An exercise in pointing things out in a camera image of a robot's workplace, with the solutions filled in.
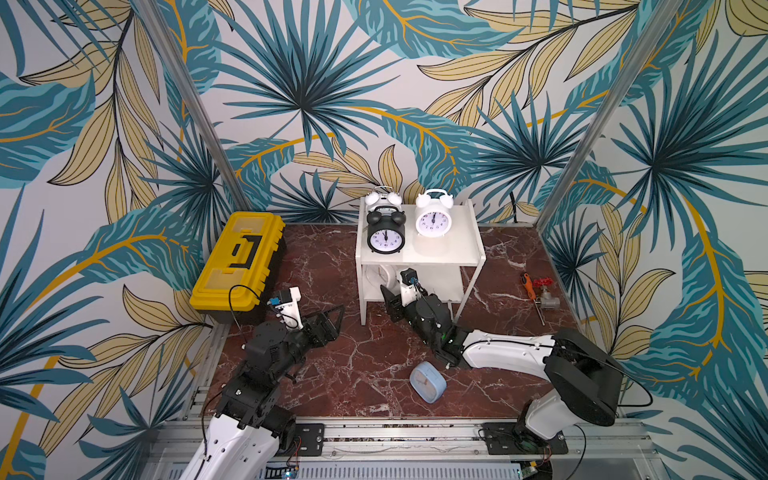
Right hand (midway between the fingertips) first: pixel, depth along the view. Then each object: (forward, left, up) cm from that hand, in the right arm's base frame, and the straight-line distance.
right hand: (391, 282), depth 80 cm
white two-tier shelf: (+2, -12, +13) cm, 18 cm away
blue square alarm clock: (-22, -9, -12) cm, 27 cm away
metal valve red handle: (+3, -50, -16) cm, 52 cm away
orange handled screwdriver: (+7, -48, -18) cm, 52 cm away
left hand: (-11, +14, +3) cm, 18 cm away
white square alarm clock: (+1, +4, +2) cm, 4 cm away
